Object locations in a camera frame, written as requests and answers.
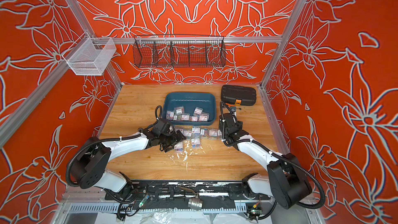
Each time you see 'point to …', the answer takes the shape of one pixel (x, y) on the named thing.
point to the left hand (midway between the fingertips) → (183, 141)
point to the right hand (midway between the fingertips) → (229, 119)
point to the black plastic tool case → (238, 95)
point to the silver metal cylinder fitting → (195, 204)
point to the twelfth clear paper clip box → (179, 148)
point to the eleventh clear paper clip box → (195, 143)
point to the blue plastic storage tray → (189, 108)
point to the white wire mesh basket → (90, 56)
